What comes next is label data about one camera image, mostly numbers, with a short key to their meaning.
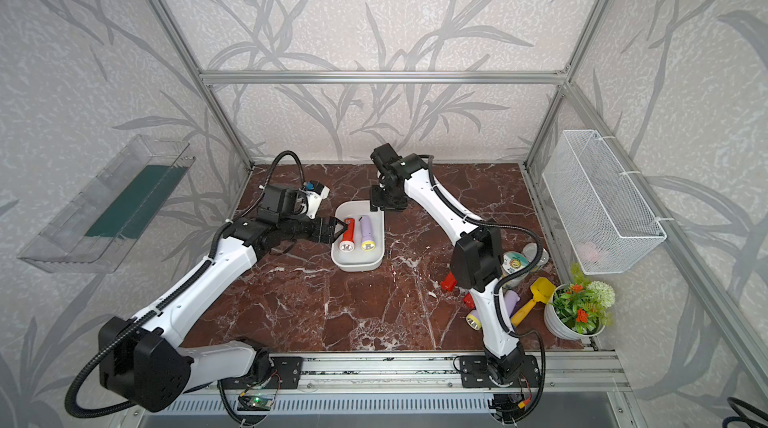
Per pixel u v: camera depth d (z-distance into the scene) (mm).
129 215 599
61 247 580
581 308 679
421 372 753
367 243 937
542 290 860
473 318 794
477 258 528
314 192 706
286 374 735
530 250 875
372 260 912
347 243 933
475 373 737
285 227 653
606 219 615
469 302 829
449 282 868
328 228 706
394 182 641
